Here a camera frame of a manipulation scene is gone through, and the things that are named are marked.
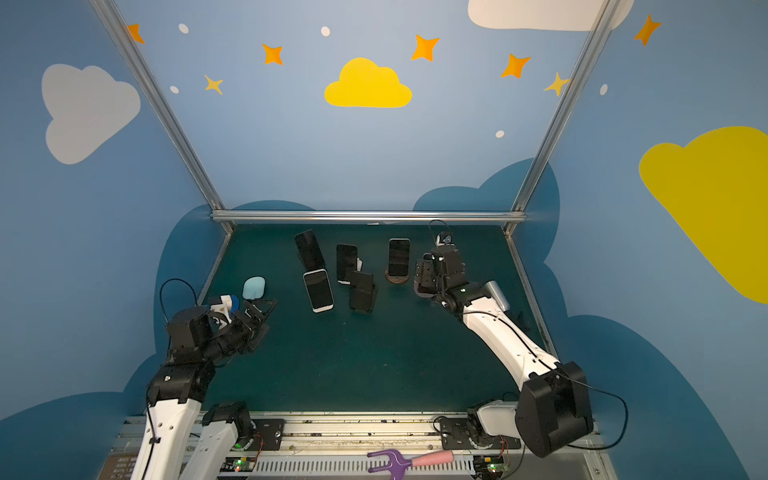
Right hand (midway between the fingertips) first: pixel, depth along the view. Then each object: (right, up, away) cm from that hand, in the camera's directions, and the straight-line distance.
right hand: (438, 260), depth 85 cm
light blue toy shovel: (-61, -10, +17) cm, 64 cm away
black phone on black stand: (-44, +3, +26) cm, 51 cm away
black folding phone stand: (-44, +3, +25) cm, 51 cm away
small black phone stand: (-23, -13, +12) cm, 29 cm away
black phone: (-23, -6, +8) cm, 25 cm away
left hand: (-42, -13, -12) cm, 45 cm away
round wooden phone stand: (-11, -7, +22) cm, 26 cm away
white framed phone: (-39, -11, +20) cm, 45 cm away
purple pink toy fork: (-12, -49, -14) cm, 52 cm away
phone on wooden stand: (-11, +2, +14) cm, 18 cm away
